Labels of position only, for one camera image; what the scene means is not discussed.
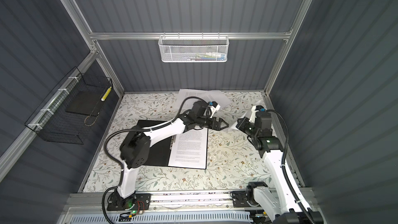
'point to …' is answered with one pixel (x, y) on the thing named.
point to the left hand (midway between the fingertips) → (224, 123)
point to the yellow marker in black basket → (104, 97)
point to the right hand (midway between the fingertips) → (239, 120)
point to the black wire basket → (51, 119)
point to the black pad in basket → (86, 102)
